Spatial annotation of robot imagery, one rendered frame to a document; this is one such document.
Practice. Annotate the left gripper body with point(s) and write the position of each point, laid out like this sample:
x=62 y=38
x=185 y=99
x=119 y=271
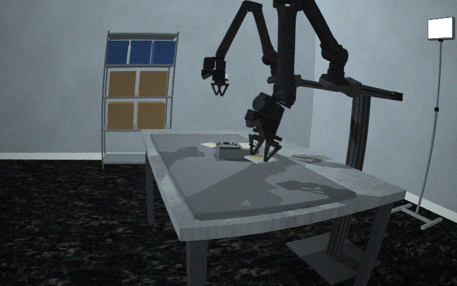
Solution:
x=268 y=136

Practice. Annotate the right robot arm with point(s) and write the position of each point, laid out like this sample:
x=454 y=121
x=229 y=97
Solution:
x=270 y=56

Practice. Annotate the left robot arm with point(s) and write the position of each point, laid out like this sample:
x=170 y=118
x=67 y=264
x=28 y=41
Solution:
x=284 y=90

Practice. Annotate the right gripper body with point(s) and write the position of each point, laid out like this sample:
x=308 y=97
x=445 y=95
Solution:
x=216 y=80

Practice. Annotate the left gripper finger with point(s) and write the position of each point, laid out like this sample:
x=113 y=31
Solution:
x=267 y=146
x=260 y=142

